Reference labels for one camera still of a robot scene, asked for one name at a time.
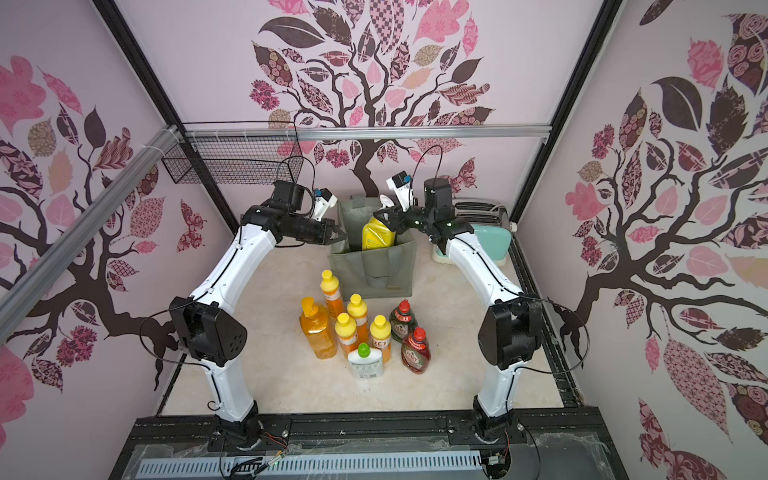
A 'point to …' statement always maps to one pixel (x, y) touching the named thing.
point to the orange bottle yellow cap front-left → (345, 330)
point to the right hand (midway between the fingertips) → (381, 205)
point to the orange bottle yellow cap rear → (332, 295)
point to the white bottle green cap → (366, 362)
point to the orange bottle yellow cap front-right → (380, 335)
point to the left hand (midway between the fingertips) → (343, 240)
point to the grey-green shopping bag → (369, 273)
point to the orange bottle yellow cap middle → (358, 310)
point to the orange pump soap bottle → (316, 325)
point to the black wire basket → (239, 153)
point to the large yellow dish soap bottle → (376, 235)
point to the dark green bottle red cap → (403, 321)
